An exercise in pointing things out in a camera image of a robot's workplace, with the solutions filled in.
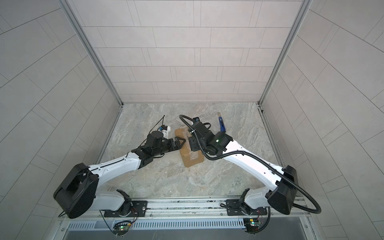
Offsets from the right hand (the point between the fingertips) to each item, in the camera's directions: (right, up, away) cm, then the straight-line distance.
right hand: (193, 141), depth 75 cm
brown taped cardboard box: (-2, -8, +1) cm, 9 cm away
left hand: (-5, -1, +8) cm, 10 cm away
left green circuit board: (-32, -37, -10) cm, 50 cm away
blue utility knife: (+19, +8, +30) cm, 36 cm away
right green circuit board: (+27, -37, -7) cm, 46 cm away
